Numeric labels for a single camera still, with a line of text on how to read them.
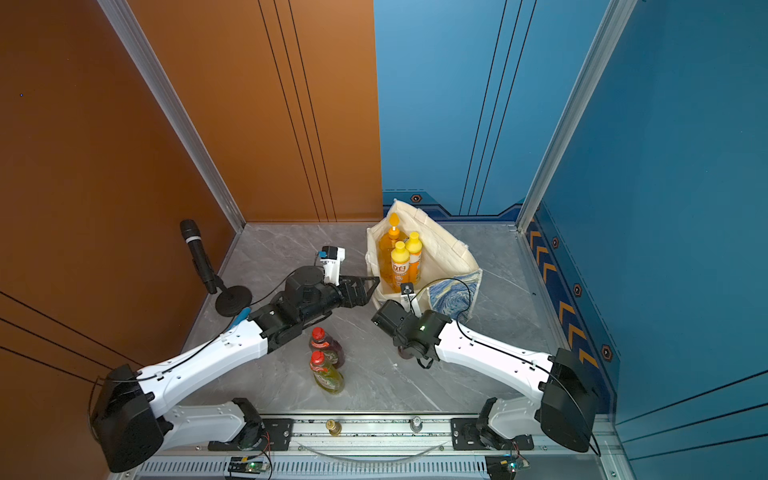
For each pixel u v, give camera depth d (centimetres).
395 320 59
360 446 73
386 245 90
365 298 66
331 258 66
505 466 70
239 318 93
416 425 73
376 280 71
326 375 71
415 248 87
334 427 71
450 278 70
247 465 71
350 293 66
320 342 72
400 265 87
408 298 68
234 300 96
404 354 85
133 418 38
